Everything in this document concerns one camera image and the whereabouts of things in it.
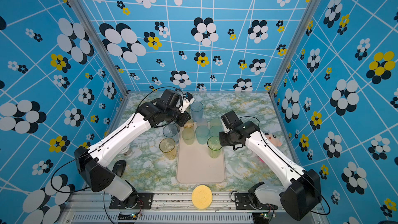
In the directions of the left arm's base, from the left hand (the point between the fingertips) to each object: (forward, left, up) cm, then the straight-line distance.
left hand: (190, 115), depth 76 cm
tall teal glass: (+1, -6, -20) cm, 20 cm away
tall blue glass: (+11, -3, -10) cm, 15 cm away
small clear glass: (+8, -5, -18) cm, 21 cm away
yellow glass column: (-5, +15, -24) cm, 29 cm away
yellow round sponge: (-32, -6, -21) cm, 39 cm away
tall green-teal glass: (+1, -13, -17) cm, 21 cm away
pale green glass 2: (0, +3, -20) cm, 20 cm away
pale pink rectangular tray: (-17, -2, -23) cm, 29 cm away
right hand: (-8, -17, -11) cm, 22 cm away
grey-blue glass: (+2, +13, -18) cm, 22 cm away
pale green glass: (+7, -14, -17) cm, 23 cm away
